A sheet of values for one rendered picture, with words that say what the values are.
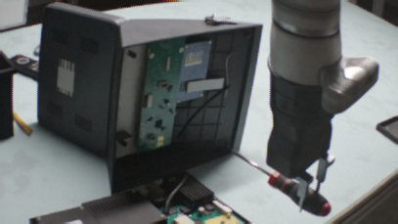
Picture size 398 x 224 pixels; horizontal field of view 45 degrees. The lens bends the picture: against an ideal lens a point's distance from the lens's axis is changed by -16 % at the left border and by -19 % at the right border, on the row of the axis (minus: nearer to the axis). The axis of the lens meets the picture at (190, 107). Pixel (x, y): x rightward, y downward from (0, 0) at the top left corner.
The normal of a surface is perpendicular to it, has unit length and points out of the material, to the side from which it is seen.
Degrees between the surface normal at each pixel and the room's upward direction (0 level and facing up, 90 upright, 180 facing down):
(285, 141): 85
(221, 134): 90
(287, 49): 96
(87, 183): 0
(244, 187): 0
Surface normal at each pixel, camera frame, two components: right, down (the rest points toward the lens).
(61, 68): -0.47, 0.33
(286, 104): -0.70, 0.45
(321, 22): 0.18, 0.58
